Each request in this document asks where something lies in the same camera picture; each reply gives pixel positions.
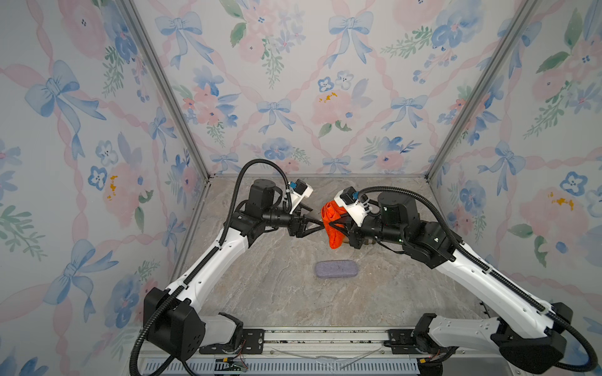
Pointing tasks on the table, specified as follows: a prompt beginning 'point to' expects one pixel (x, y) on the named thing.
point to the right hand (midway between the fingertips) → (335, 218)
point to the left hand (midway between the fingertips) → (321, 220)
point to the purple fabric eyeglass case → (336, 269)
